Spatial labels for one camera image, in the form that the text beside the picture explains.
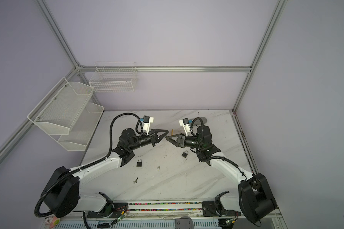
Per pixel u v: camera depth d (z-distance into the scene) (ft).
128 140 1.94
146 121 2.17
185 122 2.26
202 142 2.02
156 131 2.25
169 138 2.36
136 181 2.75
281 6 2.22
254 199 1.35
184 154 3.13
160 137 2.30
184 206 2.53
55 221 2.22
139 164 2.97
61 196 1.36
